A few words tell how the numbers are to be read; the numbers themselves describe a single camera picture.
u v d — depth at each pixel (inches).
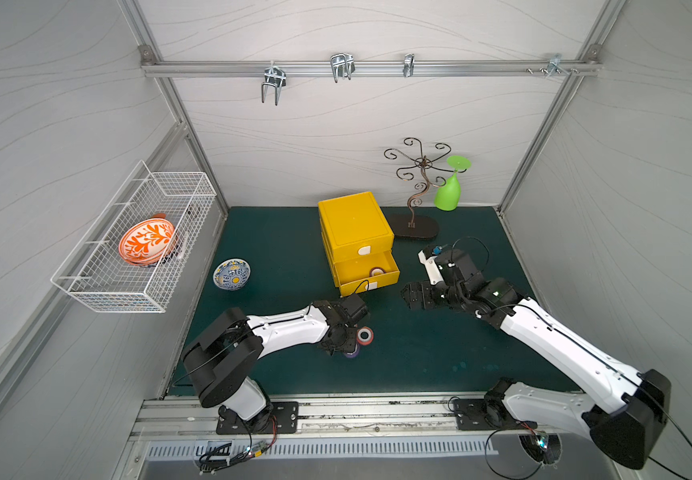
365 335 34.2
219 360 17.1
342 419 29.5
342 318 25.6
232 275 39.6
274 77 30.8
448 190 37.3
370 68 30.9
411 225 45.0
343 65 30.1
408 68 30.7
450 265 22.2
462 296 21.8
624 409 15.0
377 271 36.5
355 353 32.9
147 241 26.2
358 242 32.2
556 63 30.1
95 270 23.2
